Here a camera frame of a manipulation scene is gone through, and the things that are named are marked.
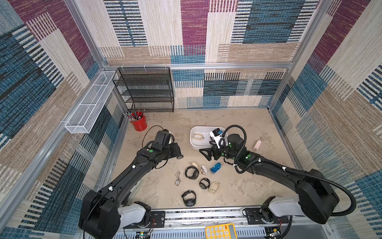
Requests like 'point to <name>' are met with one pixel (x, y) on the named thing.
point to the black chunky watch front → (190, 202)
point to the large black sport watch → (195, 173)
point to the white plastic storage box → (199, 136)
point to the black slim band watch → (204, 183)
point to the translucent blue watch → (214, 169)
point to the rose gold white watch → (203, 170)
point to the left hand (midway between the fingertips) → (179, 149)
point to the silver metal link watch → (177, 181)
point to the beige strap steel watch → (195, 165)
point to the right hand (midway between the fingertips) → (207, 147)
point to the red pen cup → (139, 120)
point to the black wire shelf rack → (145, 85)
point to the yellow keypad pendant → (222, 231)
